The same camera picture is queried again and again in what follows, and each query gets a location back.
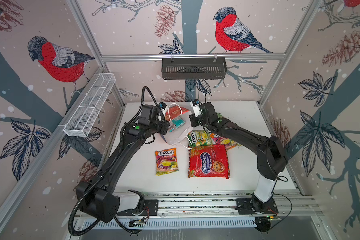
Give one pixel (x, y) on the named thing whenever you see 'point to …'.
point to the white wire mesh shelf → (84, 115)
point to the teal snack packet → (176, 123)
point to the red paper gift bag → (183, 133)
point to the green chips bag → (219, 115)
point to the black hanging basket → (194, 68)
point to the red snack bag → (208, 161)
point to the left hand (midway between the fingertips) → (166, 122)
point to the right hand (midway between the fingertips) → (188, 117)
